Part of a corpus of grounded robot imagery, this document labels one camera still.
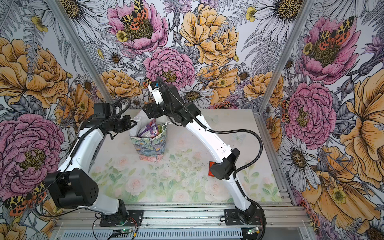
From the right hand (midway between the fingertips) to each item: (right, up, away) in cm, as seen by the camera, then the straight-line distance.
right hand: (152, 110), depth 72 cm
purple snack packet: (-3, -10, +9) cm, 14 cm away
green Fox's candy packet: (0, -9, +14) cm, 17 cm away
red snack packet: (+29, -35, +17) cm, 49 cm away
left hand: (-12, -8, +10) cm, 17 cm away
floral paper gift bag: (-5, -21, +11) cm, 24 cm away
